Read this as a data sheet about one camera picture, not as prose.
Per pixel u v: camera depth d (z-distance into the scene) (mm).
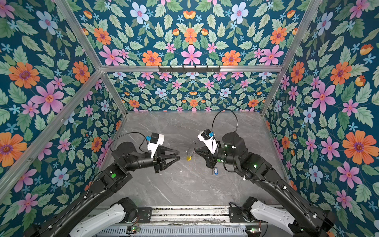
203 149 591
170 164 566
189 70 932
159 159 530
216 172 884
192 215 750
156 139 519
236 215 733
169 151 590
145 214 738
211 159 551
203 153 615
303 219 380
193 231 765
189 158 647
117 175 491
